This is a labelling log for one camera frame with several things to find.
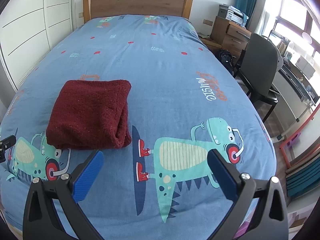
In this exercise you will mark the white wardrobe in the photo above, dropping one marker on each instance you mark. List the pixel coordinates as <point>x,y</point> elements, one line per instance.
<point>29,30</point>

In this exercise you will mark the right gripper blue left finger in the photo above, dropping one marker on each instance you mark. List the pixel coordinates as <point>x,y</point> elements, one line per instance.
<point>41,220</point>

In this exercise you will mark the white desk by window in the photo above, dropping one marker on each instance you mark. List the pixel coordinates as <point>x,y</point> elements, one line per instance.
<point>298,91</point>

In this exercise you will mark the black backpack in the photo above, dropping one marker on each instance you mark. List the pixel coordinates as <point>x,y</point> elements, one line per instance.
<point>226,59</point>

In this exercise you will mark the grey printer on cabinet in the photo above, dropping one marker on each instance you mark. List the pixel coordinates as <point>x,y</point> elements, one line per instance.
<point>232,14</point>

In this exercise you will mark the blue cartoon print bedsheet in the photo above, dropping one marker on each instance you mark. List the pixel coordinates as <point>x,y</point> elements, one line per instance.
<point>183,102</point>

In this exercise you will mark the wooden headboard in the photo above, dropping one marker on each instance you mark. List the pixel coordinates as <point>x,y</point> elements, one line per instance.
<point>107,8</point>

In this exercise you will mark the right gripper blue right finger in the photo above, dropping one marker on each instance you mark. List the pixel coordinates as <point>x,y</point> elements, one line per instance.
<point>269,220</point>

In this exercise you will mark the dark grey chair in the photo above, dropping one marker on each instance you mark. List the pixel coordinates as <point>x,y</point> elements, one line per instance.
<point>256,67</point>

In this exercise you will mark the dark red knit sweater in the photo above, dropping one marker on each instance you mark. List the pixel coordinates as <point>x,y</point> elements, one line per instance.
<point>90,115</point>

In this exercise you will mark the wooden drawer cabinet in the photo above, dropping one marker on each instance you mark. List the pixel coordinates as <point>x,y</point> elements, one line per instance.
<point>227,35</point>

